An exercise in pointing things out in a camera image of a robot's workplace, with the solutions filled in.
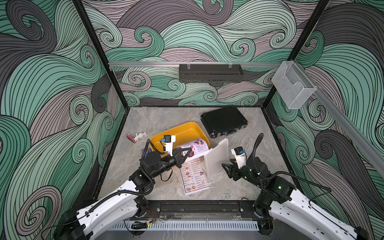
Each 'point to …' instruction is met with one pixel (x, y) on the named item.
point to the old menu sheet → (194, 177)
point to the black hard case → (223, 121)
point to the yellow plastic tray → (186, 132)
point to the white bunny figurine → (139, 136)
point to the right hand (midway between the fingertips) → (225, 163)
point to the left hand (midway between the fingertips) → (191, 148)
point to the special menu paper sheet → (199, 147)
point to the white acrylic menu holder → (217, 158)
